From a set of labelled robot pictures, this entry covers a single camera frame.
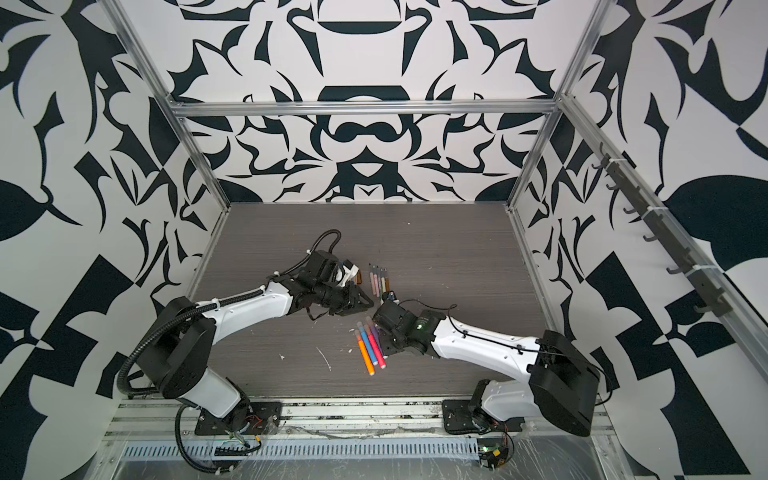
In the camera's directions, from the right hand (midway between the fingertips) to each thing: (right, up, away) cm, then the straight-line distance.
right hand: (386, 339), depth 81 cm
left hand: (-3, +10, +1) cm, 11 cm away
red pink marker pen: (-3, -4, +4) cm, 6 cm away
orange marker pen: (-6, -5, +3) cm, 8 cm away
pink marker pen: (-3, +12, +16) cm, 20 cm away
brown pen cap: (-9, +14, +17) cm, 24 cm away
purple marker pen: (-2, +2, -7) cm, 8 cm away
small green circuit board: (+25, -23, -10) cm, 35 cm away
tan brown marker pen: (-4, +12, +17) cm, 22 cm away
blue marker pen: (-5, -3, +4) cm, 7 cm away
